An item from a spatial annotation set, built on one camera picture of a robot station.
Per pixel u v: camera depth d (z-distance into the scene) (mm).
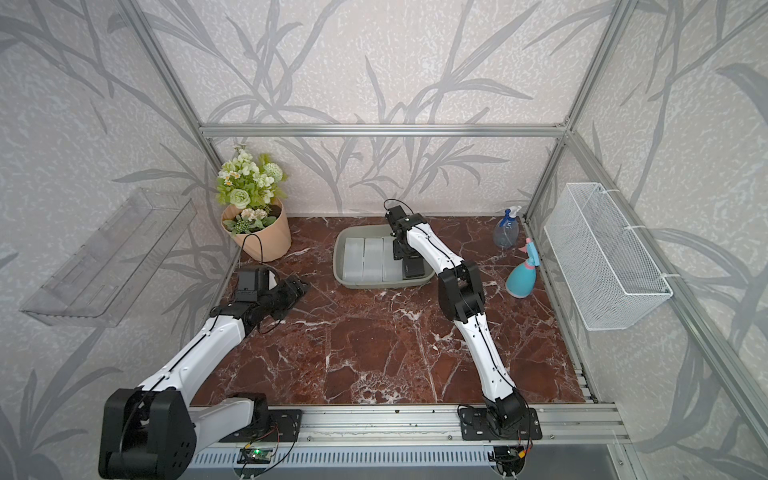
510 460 710
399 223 788
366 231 1182
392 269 1001
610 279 596
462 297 662
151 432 393
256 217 937
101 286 632
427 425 755
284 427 742
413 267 980
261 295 680
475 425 726
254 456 707
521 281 935
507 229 1054
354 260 1042
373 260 1058
